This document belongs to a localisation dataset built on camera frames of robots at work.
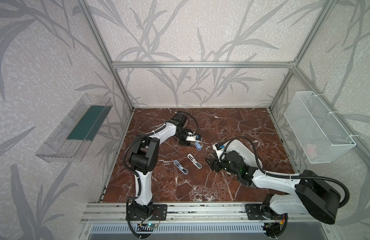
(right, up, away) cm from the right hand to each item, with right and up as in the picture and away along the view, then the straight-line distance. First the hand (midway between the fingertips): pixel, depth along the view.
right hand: (209, 151), depth 84 cm
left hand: (-9, +9, +13) cm, 18 cm away
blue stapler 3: (-6, +2, +12) cm, 13 cm away
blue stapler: (-17, -10, +5) cm, 20 cm away
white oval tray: (+23, -2, +10) cm, 25 cm away
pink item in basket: (+49, +3, -11) cm, 51 cm away
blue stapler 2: (-8, -8, +7) cm, 14 cm away
